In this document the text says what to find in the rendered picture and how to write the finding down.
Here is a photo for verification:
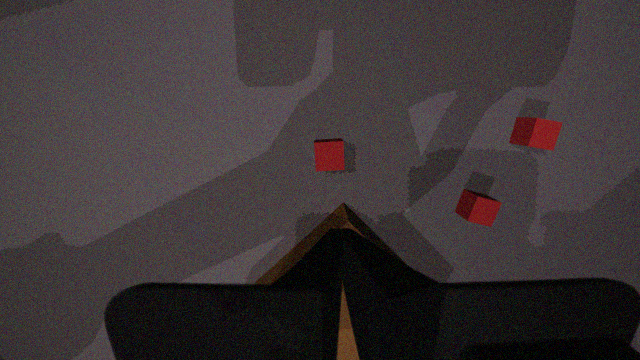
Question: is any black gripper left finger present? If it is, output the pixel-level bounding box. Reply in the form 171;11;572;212
104;228;343;360

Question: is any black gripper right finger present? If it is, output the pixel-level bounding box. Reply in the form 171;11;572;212
341;228;640;360

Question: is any red square block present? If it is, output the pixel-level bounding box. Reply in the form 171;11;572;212
314;138;345;171
509;117;563;150
455;189;502;227

